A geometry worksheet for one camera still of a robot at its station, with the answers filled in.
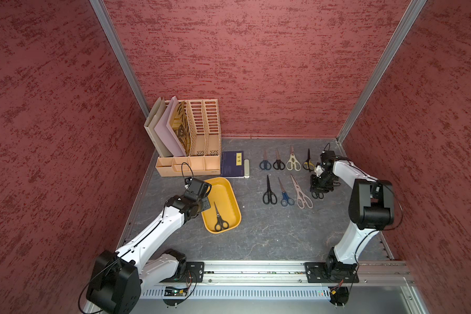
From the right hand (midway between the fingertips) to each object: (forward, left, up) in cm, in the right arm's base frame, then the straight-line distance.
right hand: (314, 191), depth 94 cm
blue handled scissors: (-3, +14, -3) cm, 15 cm away
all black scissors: (-2, +22, -2) cm, 22 cm away
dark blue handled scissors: (+20, +22, -3) cm, 30 cm away
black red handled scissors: (+20, +14, -3) cm, 25 cm away
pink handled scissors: (-2, +6, -2) cm, 7 cm away
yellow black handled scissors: (+19, -2, -3) cm, 19 cm away
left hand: (-9, +54, +6) cm, 55 cm away
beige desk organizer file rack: (+17, +55, +7) cm, 58 cm away
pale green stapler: (+15, +33, 0) cm, 36 cm away
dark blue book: (+19, +41, -1) cm, 45 cm away
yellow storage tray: (-8, +44, -1) cm, 45 cm away
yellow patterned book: (+30, +67, +18) cm, 76 cm away
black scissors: (-15, +46, 0) cm, 48 cm away
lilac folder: (+20, +71, +23) cm, 77 cm away
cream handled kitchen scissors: (+20, +6, -3) cm, 21 cm away
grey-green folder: (+19, +76, +29) cm, 84 cm away
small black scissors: (0, -2, -4) cm, 4 cm away
